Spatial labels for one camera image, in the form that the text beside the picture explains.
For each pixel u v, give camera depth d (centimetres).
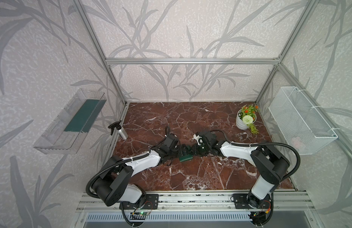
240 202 73
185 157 86
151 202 72
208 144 71
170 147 69
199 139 81
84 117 69
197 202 75
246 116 92
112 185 42
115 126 88
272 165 47
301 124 65
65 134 63
